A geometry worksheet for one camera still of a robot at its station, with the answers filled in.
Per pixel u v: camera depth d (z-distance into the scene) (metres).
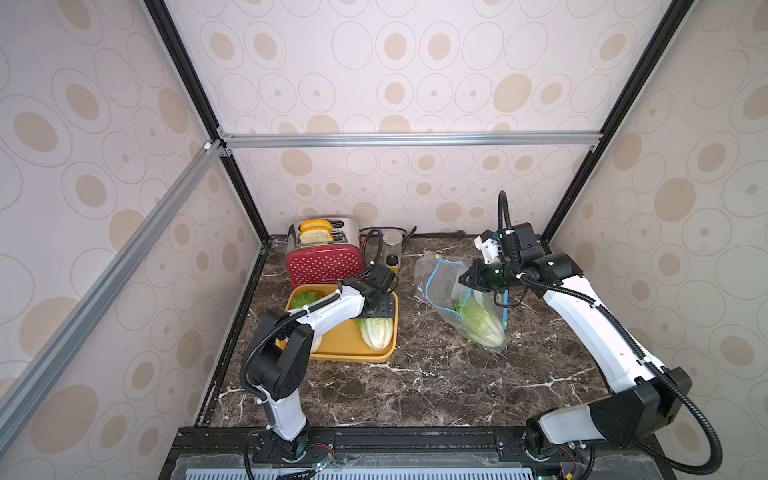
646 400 0.39
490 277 0.65
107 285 0.55
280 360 0.47
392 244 1.00
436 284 0.84
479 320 0.87
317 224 0.95
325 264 0.95
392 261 1.01
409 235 1.19
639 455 0.73
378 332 0.85
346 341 0.90
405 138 0.90
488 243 0.69
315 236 0.94
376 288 0.70
